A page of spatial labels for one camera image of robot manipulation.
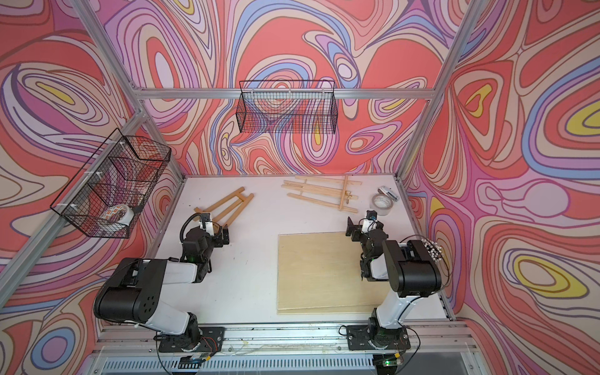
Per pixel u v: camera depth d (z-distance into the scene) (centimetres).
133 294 45
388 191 111
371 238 73
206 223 79
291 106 96
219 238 84
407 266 49
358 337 73
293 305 79
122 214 72
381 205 108
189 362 71
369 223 80
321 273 87
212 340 73
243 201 108
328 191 115
